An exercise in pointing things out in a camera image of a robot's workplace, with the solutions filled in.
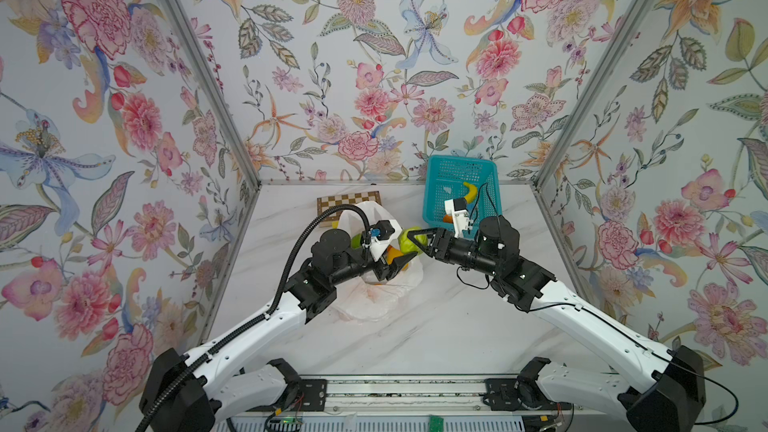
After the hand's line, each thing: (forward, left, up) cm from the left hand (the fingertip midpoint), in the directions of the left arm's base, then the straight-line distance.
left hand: (409, 245), depth 68 cm
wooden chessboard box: (+36, +26, -27) cm, 52 cm away
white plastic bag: (-3, +10, -20) cm, 23 cm away
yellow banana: (+41, -29, -27) cm, 57 cm away
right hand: (+2, -1, +1) cm, 2 cm away
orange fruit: (+3, -8, +6) cm, 10 cm away
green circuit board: (-31, -6, -28) cm, 42 cm away
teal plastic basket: (+50, -20, -28) cm, 61 cm away
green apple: (-1, +1, +1) cm, 1 cm away
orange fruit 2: (-5, +4, +4) cm, 7 cm away
